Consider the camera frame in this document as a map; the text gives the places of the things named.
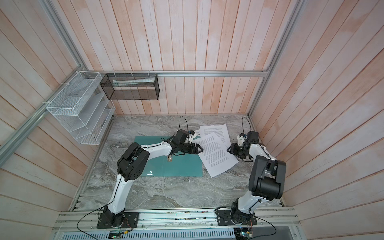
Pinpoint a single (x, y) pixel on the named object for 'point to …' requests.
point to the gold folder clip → (169, 158)
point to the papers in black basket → (119, 83)
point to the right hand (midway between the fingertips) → (231, 150)
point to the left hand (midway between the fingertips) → (199, 152)
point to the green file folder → (190, 165)
